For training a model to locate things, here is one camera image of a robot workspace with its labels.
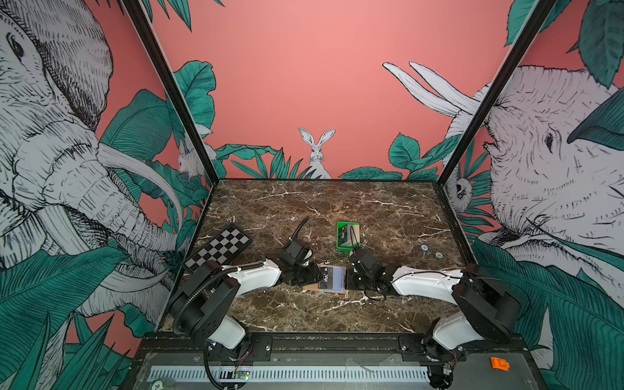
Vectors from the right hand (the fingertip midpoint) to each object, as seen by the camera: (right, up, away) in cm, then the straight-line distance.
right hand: (340, 279), depth 87 cm
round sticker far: (+36, +10, +12) cm, 39 cm away
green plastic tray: (+1, +14, +12) cm, 19 cm away
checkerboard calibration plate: (-43, +12, +8) cm, 46 cm away
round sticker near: (+40, +7, +9) cm, 42 cm away
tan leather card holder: (-10, -2, 0) cm, 10 cm away
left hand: (-6, +2, -1) cm, 7 cm away
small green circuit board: (-30, -23, -16) cm, 41 cm away
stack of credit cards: (+5, +16, +4) cm, 17 cm away
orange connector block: (+46, -20, -16) cm, 52 cm away
